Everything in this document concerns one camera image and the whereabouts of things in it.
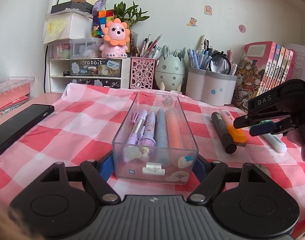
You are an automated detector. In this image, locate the black pencil lead case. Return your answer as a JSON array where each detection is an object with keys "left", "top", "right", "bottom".
[{"left": 235, "top": 142, "right": 247, "bottom": 147}]

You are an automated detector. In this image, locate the orange cap highlighter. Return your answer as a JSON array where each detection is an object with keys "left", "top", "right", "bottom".
[{"left": 219, "top": 109, "right": 247, "bottom": 144}]

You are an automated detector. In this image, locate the pink lion toy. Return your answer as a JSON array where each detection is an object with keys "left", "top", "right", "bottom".
[{"left": 99, "top": 18, "right": 130, "bottom": 59}]

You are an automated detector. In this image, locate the black box on top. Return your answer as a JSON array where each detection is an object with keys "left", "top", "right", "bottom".
[{"left": 50, "top": 0, "right": 93, "bottom": 14}]

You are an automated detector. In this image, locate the stack of paper documents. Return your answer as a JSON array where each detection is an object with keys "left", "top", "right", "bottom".
[{"left": 285, "top": 43, "right": 305, "bottom": 81}]

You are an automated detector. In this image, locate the yellow spine comic book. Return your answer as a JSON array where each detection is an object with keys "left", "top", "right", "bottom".
[{"left": 263, "top": 44, "right": 285, "bottom": 92}]

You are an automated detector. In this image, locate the blue highlighter pen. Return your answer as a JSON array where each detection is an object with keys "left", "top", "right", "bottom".
[{"left": 155, "top": 108, "right": 171, "bottom": 167}]

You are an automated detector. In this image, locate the pink striped comic book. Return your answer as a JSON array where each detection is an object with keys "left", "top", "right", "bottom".
[{"left": 270, "top": 47, "right": 290, "bottom": 89}]

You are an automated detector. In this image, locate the green eggshell pen holder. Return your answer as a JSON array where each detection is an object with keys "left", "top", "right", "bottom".
[{"left": 154, "top": 55, "right": 186, "bottom": 92}]

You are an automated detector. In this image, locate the peach pink highlighter pen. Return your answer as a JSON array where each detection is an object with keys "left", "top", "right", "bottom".
[{"left": 166, "top": 109, "right": 184, "bottom": 149}]

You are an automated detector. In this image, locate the green bamboo plant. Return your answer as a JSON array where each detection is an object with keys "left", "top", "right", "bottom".
[{"left": 113, "top": 1, "right": 150, "bottom": 31}]

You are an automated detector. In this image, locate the white mini drawer unit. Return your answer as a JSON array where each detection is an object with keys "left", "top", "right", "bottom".
[{"left": 47, "top": 50, "right": 131, "bottom": 93}]

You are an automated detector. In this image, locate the black magnifying glass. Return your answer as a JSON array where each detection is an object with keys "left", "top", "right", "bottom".
[{"left": 210, "top": 55, "right": 231, "bottom": 75}]

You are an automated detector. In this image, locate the purple slim gel pen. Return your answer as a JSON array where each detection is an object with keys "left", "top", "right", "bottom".
[{"left": 126, "top": 110, "right": 148, "bottom": 145}]

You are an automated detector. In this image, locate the clear plastic organizer box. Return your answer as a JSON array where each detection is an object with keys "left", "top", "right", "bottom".
[{"left": 112, "top": 93, "right": 199, "bottom": 184}]

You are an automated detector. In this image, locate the blue spine comic book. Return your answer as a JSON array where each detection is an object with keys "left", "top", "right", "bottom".
[{"left": 258, "top": 44, "right": 282, "bottom": 95}]

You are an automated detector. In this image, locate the white spine comic book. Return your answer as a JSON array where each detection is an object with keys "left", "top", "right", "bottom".
[{"left": 275, "top": 49, "right": 294, "bottom": 87}]

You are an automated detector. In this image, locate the colourful rubik cube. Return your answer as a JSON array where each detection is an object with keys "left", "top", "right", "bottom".
[{"left": 92, "top": 9, "right": 114, "bottom": 38}]

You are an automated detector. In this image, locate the grey white flower pen holder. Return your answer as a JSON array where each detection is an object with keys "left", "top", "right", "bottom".
[{"left": 186, "top": 67, "right": 237, "bottom": 106}]

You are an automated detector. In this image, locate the green cap highlighter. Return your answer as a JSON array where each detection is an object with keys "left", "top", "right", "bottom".
[{"left": 260, "top": 120, "right": 287, "bottom": 153}]

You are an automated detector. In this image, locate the pink perforated pen cup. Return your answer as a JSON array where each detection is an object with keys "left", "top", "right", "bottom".
[{"left": 130, "top": 57, "right": 156, "bottom": 89}]

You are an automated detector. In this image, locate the white box with yellow note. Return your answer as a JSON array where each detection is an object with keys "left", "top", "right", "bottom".
[{"left": 43, "top": 12, "right": 93, "bottom": 44}]

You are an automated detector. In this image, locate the black smartphone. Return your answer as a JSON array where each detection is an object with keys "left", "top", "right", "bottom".
[{"left": 0, "top": 104, "right": 55, "bottom": 155}]

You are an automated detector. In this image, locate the black permanent marker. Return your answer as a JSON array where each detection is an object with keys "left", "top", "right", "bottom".
[{"left": 211, "top": 112, "right": 237, "bottom": 154}]

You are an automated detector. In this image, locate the clear storage box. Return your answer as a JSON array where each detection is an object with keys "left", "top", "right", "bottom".
[{"left": 48, "top": 37, "right": 104, "bottom": 60}]

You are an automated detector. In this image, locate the red white checkered cloth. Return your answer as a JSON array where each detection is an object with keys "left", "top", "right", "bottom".
[{"left": 0, "top": 83, "right": 305, "bottom": 237}]

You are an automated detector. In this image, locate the purple cartoon cap pen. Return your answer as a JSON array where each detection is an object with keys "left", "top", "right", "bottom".
[{"left": 138, "top": 112, "right": 156, "bottom": 147}]

